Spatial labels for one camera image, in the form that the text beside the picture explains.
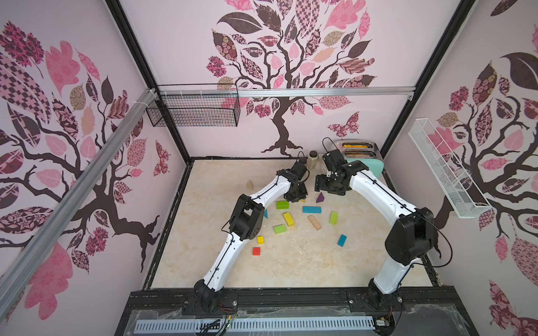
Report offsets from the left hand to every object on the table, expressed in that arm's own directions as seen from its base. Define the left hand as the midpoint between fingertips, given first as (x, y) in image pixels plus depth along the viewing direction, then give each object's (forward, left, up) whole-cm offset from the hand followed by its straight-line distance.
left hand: (301, 199), depth 100 cm
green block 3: (-14, +11, -2) cm, 18 cm away
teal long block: (-4, -5, -3) cm, 7 cm away
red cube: (-25, +21, -2) cm, 33 cm away
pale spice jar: (+20, -7, +8) cm, 23 cm away
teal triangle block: (-7, +17, -2) cm, 19 cm away
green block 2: (-10, -14, -2) cm, 17 cm away
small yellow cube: (-20, +19, -1) cm, 28 cm away
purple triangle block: (0, -9, 0) cm, 9 cm away
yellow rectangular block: (-11, +7, -1) cm, 13 cm away
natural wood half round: (+10, +26, -1) cm, 28 cm away
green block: (-2, +9, -2) cm, 9 cm away
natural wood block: (-13, -6, -3) cm, 15 cm away
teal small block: (-20, -16, -3) cm, 26 cm away
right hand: (-4, -8, +13) cm, 16 cm away
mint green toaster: (+17, -31, +16) cm, 39 cm away
